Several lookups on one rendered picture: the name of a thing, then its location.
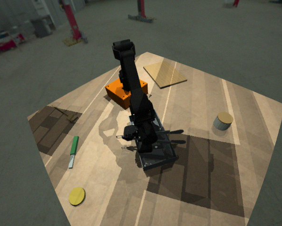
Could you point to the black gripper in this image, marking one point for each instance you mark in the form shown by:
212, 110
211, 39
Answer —
143, 148

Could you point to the dark grey cylinder with tan lid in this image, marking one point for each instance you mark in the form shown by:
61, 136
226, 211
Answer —
223, 121

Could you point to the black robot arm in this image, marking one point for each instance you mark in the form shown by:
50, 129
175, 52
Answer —
140, 105

